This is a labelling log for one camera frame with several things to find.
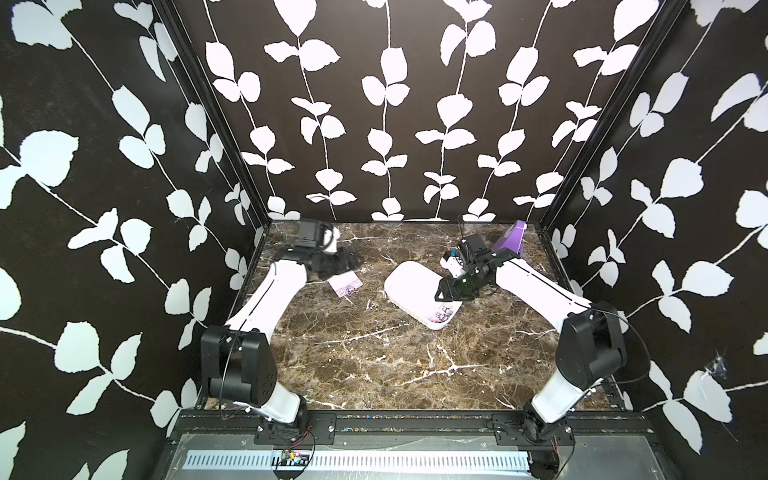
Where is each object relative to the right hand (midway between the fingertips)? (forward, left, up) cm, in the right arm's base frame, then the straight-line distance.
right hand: (440, 292), depth 86 cm
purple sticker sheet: (+10, +31, -12) cm, 35 cm away
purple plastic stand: (+20, -26, +1) cm, 33 cm away
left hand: (+6, +25, +7) cm, 27 cm away
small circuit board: (-40, +37, -12) cm, 56 cm away
